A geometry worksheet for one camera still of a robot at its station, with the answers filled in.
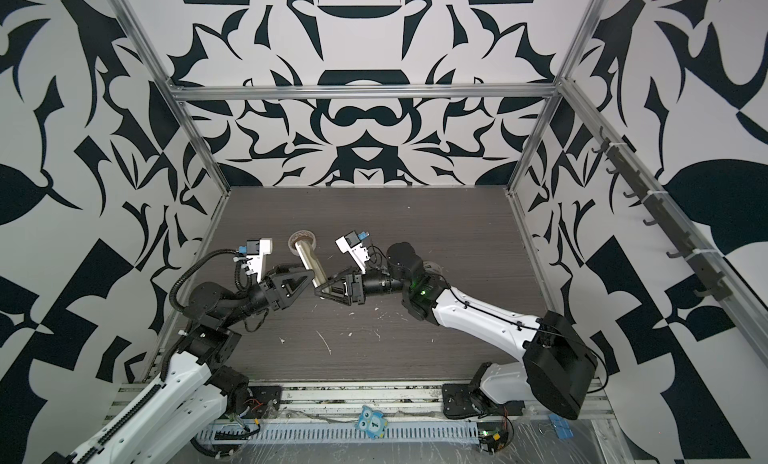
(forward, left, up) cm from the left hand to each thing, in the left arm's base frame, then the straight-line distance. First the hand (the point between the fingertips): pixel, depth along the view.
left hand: (315, 268), depth 62 cm
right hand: (-4, -1, -3) cm, 6 cm away
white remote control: (+1, +1, +1) cm, 1 cm away
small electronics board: (-27, -39, -33) cm, 58 cm away
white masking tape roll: (+31, +14, -31) cm, 46 cm away
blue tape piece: (-26, -54, -30) cm, 67 cm away
